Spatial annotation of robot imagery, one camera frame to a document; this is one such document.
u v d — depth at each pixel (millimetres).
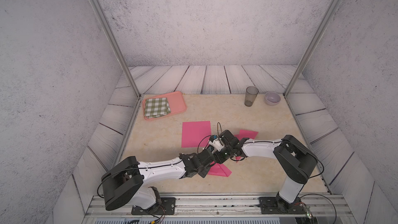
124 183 422
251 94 1050
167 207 730
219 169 843
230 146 720
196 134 996
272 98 1147
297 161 471
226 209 727
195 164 635
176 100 1183
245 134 961
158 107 1124
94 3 755
